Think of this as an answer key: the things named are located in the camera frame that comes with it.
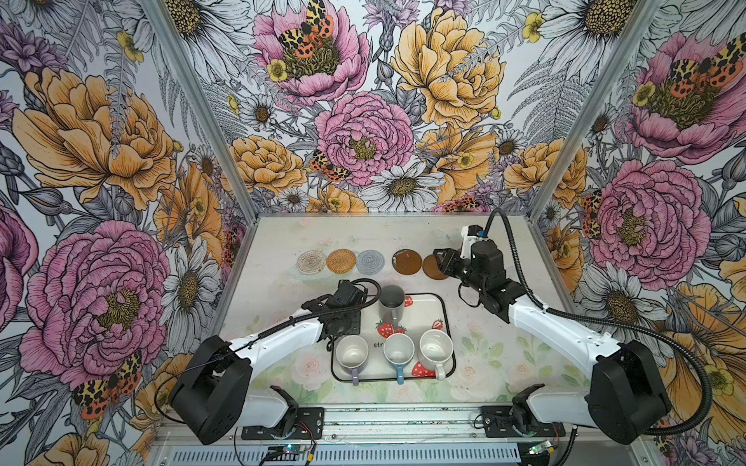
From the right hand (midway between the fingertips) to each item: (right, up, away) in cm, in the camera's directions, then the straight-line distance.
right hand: (437, 260), depth 84 cm
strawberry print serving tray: (-3, -17, +10) cm, 20 cm away
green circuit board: (-38, -45, -12) cm, 60 cm away
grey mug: (-13, -14, +7) cm, 20 cm away
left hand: (-26, -21, +3) cm, 33 cm away
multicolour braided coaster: (-41, -2, +24) cm, 48 cm away
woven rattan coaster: (-31, -2, +25) cm, 39 cm away
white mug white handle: (0, -25, +1) cm, 25 cm away
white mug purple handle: (-24, -27, +1) cm, 36 cm away
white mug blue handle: (-11, -26, +1) cm, 28 cm away
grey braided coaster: (-20, -2, +24) cm, 31 cm away
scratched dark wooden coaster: (-6, -2, +23) cm, 24 cm away
